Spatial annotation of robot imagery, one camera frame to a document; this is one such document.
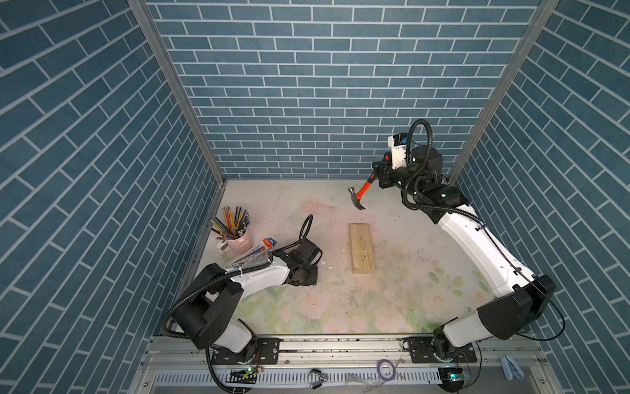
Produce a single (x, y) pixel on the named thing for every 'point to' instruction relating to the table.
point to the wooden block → (362, 249)
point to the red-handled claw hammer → (357, 196)
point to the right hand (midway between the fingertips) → (379, 163)
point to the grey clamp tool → (510, 368)
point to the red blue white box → (265, 246)
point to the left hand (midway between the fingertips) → (317, 280)
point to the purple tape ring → (385, 370)
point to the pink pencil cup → (243, 244)
